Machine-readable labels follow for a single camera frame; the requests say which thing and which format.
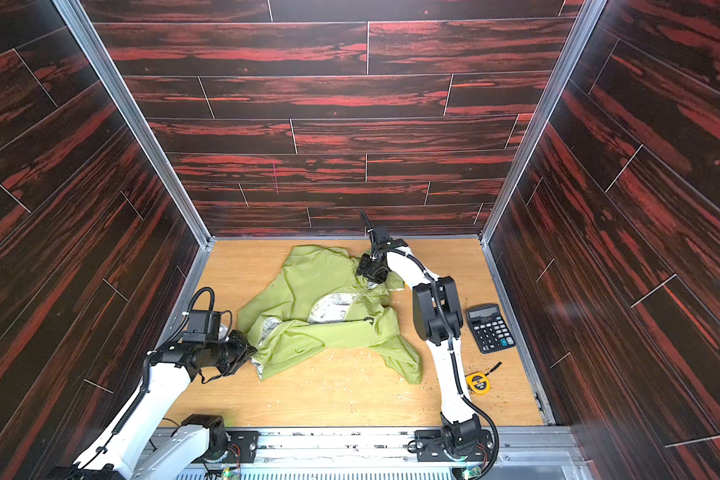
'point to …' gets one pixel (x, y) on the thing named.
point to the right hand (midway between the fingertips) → (366, 272)
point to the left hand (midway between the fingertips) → (261, 347)
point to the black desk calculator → (490, 328)
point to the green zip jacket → (320, 298)
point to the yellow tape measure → (478, 383)
